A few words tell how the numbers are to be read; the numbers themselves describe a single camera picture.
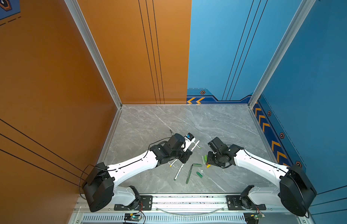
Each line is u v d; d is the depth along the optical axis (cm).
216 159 71
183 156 68
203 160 88
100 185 40
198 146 94
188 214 70
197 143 77
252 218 71
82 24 76
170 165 86
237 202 72
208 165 85
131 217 71
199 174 83
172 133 102
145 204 74
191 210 73
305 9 70
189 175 83
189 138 68
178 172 83
